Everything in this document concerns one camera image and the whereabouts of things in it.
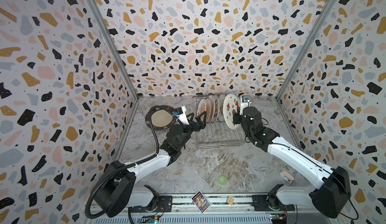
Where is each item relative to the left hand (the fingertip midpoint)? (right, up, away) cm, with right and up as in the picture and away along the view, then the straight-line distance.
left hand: (201, 111), depth 74 cm
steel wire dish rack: (+11, -16, +24) cm, 31 cm away
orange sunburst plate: (+4, +2, +25) cm, 25 cm away
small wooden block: (+14, -44, 0) cm, 47 cm away
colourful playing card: (0, -44, -1) cm, 44 cm away
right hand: (+19, +4, +2) cm, 19 cm away
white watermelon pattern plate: (+17, +4, +13) cm, 21 cm away
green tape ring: (+13, -38, +8) cm, 41 cm away
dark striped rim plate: (-28, -6, +32) cm, 43 cm away
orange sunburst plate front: (0, +3, +34) cm, 34 cm away
